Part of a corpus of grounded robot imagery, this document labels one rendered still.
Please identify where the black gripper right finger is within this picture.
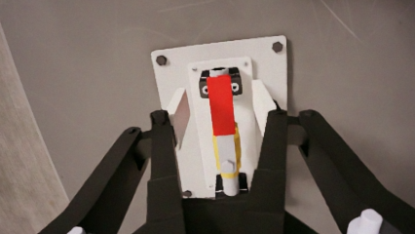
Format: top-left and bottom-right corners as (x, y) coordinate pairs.
(238, 80), (415, 234)

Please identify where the white mounting plate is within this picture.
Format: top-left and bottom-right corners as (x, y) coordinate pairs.
(151, 36), (286, 198)

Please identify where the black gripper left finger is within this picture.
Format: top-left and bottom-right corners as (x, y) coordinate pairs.
(37, 88), (191, 234)

